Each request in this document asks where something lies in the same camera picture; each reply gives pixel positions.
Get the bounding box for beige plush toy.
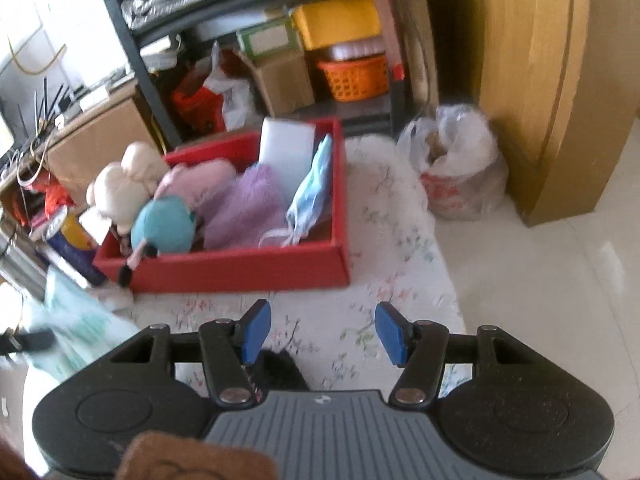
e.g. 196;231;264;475
86;141;171;226

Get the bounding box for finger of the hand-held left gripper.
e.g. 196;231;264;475
0;331;55;356

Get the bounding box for wooden cabinet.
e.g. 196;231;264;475
420;0;640;228

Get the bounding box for red plastic bag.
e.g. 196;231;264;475
170;67;226;133

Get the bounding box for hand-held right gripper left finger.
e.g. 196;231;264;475
107;299;273;408

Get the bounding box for blue and yellow can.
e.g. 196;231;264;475
45;205;108;288

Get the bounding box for purple fuzzy cloth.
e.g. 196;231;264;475
202;164;288;251

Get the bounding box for red flat carton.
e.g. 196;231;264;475
367;0;406;83

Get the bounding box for wooden media stand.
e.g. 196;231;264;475
0;80;166;226

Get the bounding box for brown cardboard box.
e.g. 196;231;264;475
237;50;317;117

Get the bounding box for green and white packet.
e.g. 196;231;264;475
30;267;141;383

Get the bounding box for orange plastic basket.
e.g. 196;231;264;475
316;54;391;102

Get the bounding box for green box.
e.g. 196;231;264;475
236;16;303;61

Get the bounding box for yellow box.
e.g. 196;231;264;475
291;0;382;52

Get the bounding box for red cardboard box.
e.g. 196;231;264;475
92;117;351;295

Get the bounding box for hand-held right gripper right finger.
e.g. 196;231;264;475
375;301;538;408

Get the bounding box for clear plastic container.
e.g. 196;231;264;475
320;37;386;63

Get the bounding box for black metal shelf rack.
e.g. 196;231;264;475
90;0;426;148

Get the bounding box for teal plush toy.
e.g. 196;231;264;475
117;195;201;288

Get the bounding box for blue face mask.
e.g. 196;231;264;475
260;134;335;248

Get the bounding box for floral tablecloth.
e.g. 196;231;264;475
0;135;466;480

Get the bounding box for stainless steel thermos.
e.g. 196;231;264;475
0;230;51;301

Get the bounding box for white sponge block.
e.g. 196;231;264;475
257;117;317;201

